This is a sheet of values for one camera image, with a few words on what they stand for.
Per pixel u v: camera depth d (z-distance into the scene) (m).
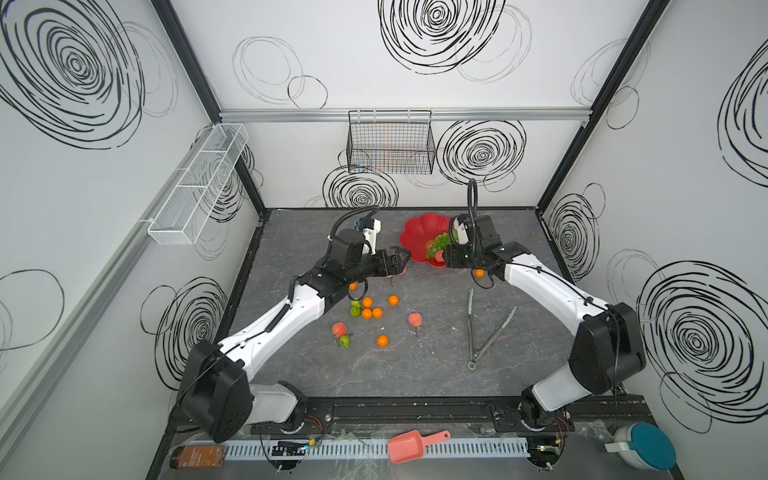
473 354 0.83
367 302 0.93
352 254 0.58
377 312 0.91
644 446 0.64
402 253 0.70
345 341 0.85
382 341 0.84
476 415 0.76
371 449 0.69
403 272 0.70
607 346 0.44
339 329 0.86
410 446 0.70
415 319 0.89
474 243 0.67
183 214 0.72
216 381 0.40
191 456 0.65
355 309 0.89
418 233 1.11
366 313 0.90
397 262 0.68
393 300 0.93
